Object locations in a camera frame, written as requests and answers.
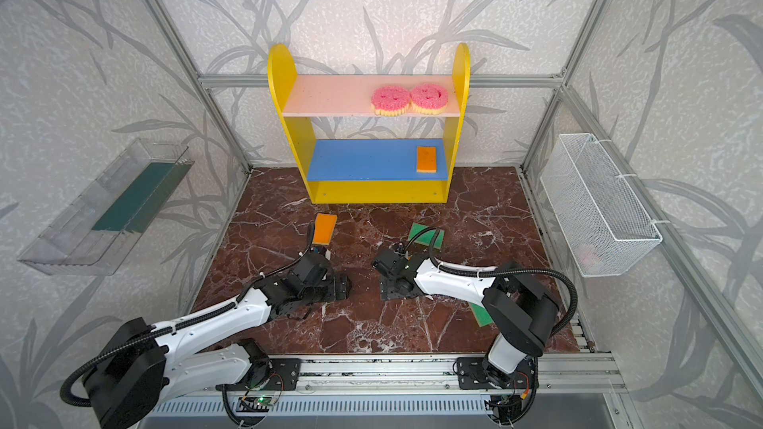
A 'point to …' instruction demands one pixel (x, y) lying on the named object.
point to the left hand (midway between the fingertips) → (341, 287)
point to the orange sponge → (426, 159)
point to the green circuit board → (254, 404)
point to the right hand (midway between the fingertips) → (396, 287)
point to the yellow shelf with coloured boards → (373, 139)
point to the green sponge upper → (426, 238)
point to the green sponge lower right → (481, 314)
